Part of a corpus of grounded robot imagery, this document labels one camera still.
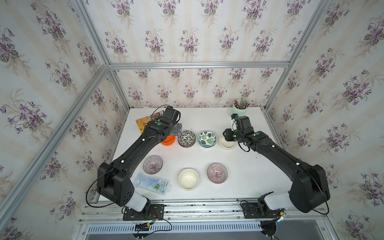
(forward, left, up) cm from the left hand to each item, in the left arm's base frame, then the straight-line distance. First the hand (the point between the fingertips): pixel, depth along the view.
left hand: (173, 128), depth 83 cm
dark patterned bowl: (+4, -8, -17) cm, 19 cm away
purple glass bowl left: (-13, +13, -19) cm, 26 cm away
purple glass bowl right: (-19, -25, -18) cm, 36 cm away
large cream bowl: (-22, -9, -18) cm, 30 cm away
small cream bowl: (-1, -33, -15) cm, 36 cm away
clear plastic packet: (-24, +12, -20) cm, 33 cm away
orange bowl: (+1, +4, -13) cm, 14 cm away
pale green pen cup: (+23, -45, -5) cm, 51 cm away
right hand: (0, -31, -4) cm, 32 cm away
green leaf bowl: (+4, -21, -17) cm, 27 cm away
